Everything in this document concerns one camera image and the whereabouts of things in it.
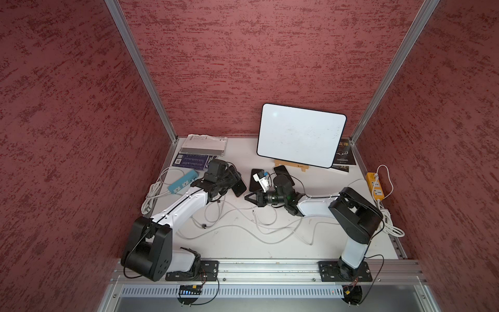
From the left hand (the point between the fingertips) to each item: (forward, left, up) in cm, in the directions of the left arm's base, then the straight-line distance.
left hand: (236, 181), depth 87 cm
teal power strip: (+8, +27, -9) cm, 29 cm away
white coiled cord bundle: (+2, +43, -12) cm, 45 cm away
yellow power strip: (+2, -69, -8) cm, 70 cm away
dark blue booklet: (+19, +27, -9) cm, 34 cm away
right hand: (-8, -5, -3) cm, 10 cm away
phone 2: (+14, -23, -10) cm, 29 cm away
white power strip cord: (-15, -69, -10) cm, 71 cm away
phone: (-4, -2, -1) cm, 4 cm away
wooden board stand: (+16, -31, -8) cm, 35 cm away
